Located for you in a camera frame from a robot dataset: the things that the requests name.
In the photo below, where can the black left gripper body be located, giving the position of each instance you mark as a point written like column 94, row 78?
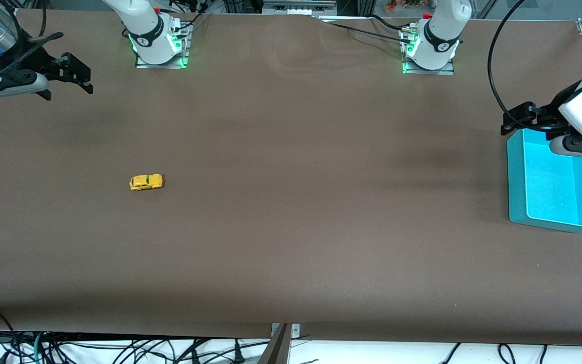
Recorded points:
column 552, row 114

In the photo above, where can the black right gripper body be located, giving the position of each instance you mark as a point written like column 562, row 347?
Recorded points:
column 42, row 61

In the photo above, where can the yellow beetle toy car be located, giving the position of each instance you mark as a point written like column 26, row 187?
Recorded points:
column 145, row 182

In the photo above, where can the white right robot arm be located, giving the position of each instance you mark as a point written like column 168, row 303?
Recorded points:
column 149, row 30

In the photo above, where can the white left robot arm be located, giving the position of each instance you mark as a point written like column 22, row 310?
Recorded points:
column 442, row 30

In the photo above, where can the turquoise plastic bin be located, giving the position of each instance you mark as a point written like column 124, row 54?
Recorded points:
column 553, row 192

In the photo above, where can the grey metal box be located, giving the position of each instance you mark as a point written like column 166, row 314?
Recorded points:
column 298, row 6

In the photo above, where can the black power plug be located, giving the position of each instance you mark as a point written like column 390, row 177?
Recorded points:
column 238, row 356

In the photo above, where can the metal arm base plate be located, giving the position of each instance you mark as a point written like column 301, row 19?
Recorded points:
column 427, row 71
column 162, row 64

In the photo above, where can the small metal table bracket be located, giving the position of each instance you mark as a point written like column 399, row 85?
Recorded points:
column 295, row 330

